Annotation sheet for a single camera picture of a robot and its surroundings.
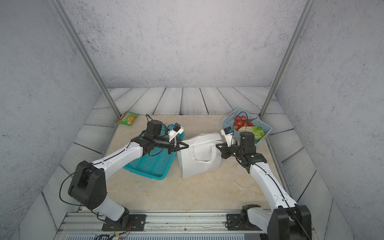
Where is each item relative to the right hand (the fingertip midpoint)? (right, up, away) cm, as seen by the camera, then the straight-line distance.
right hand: (219, 144), depth 80 cm
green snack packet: (-65, +16, +35) cm, 75 cm away
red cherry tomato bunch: (+21, +13, +31) cm, 40 cm away
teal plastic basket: (-37, -14, +14) cm, 42 cm away
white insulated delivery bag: (-9, -6, -1) cm, 11 cm away
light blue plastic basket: (+12, +14, +33) cm, 37 cm away
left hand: (-17, -1, -3) cm, 17 cm away
